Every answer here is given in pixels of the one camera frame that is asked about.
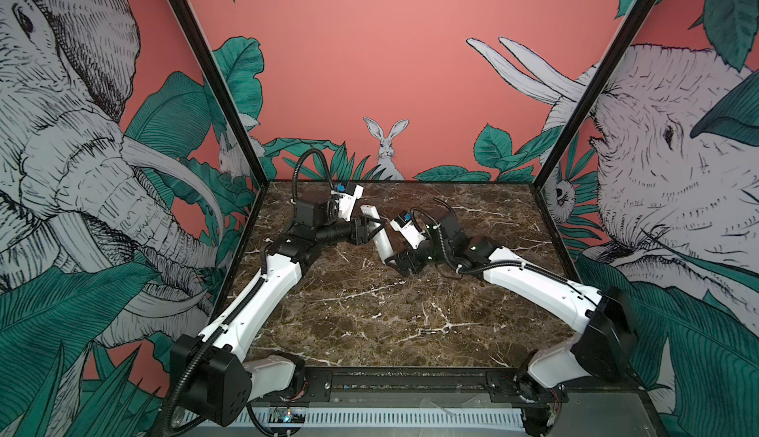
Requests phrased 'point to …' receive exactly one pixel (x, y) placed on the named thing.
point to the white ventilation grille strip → (314, 418)
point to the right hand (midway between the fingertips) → (391, 250)
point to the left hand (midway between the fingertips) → (379, 219)
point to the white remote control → (379, 237)
